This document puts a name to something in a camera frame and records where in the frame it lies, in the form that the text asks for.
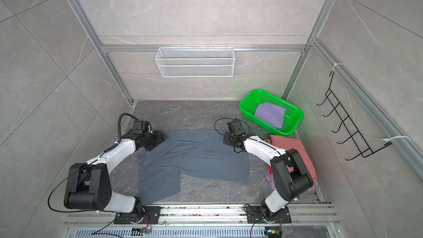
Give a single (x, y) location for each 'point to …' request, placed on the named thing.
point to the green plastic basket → (293, 114)
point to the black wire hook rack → (365, 151)
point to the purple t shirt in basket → (273, 114)
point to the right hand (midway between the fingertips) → (227, 137)
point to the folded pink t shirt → (287, 144)
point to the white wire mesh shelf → (196, 62)
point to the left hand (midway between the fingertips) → (163, 135)
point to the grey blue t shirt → (200, 152)
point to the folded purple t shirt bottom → (270, 180)
